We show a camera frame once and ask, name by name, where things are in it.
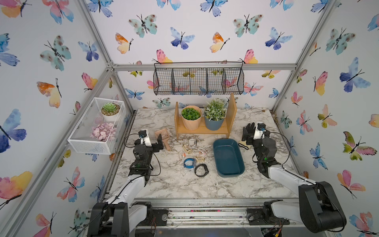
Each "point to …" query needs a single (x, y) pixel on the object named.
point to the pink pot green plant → (191, 116)
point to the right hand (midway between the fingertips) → (254, 126)
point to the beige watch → (189, 151)
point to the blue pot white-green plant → (214, 112)
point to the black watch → (206, 168)
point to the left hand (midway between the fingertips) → (154, 134)
